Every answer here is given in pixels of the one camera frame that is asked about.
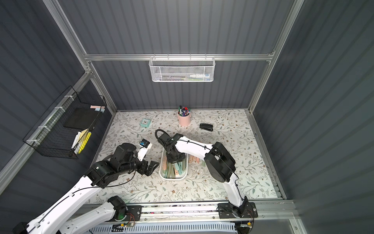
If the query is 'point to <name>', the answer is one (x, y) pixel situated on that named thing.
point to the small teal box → (145, 123)
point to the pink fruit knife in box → (164, 162)
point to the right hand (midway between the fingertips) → (175, 161)
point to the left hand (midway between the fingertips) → (150, 160)
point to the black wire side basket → (49, 135)
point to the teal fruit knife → (180, 168)
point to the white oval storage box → (176, 171)
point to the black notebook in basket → (82, 118)
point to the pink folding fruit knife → (198, 160)
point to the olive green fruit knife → (171, 170)
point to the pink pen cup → (184, 121)
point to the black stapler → (206, 126)
